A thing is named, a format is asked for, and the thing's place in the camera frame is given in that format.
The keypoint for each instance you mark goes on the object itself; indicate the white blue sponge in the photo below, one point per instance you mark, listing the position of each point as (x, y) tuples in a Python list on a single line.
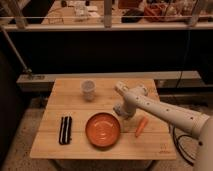
[(118, 109)]

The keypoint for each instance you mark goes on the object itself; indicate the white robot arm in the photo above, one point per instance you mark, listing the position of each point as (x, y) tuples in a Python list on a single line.
[(198, 125)]

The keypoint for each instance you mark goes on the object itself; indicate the white ceramic cup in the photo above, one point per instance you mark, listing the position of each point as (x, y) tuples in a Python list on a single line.
[(88, 90)]

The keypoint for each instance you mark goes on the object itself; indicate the orange plate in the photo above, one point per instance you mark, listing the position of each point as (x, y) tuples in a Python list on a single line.
[(102, 130)]

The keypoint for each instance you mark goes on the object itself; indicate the wooden table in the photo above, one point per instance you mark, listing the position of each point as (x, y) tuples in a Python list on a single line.
[(154, 143)]

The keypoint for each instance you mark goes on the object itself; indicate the orange toy carrot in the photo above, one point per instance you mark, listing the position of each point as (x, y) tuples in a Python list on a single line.
[(143, 122)]

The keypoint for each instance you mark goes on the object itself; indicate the black white striped cloth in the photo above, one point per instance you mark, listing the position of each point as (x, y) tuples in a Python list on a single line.
[(65, 130)]

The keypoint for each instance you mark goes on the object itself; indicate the metal rail beam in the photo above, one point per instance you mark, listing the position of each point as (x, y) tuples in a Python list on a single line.
[(163, 80)]

